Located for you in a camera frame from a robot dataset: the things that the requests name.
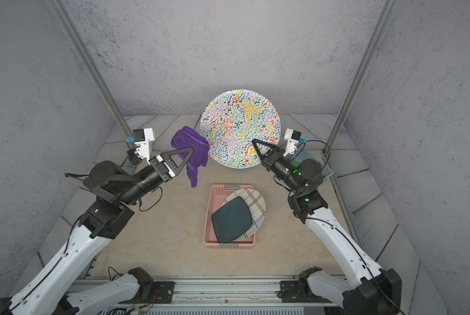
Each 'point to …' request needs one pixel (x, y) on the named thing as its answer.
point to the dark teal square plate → (232, 220)
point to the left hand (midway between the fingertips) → (195, 153)
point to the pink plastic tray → (215, 195)
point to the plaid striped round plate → (256, 206)
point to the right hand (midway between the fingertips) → (251, 143)
